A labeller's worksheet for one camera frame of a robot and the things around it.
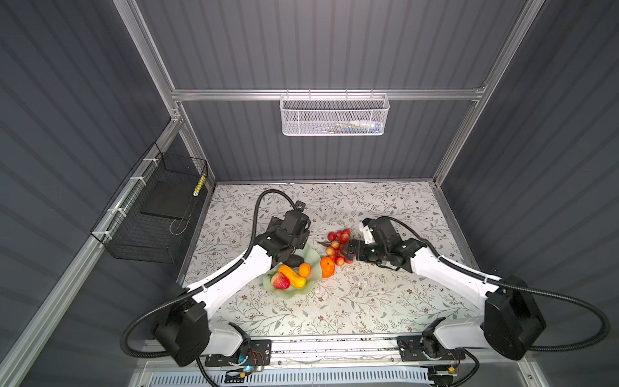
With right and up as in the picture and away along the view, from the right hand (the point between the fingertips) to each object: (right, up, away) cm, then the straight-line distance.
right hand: (353, 253), depth 84 cm
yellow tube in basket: (-53, +24, -3) cm, 58 cm away
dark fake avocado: (-22, -4, +5) cm, 22 cm away
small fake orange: (-18, -7, +3) cm, 19 cm away
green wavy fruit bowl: (-15, -3, +5) cm, 16 cm away
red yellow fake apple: (-26, -9, -1) cm, 28 cm away
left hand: (-23, +10, -1) cm, 25 cm away
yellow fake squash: (-21, -10, +1) cm, 23 cm away
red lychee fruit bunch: (-5, +3, +13) cm, 14 cm away
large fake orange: (-9, -6, +2) cm, 11 cm away
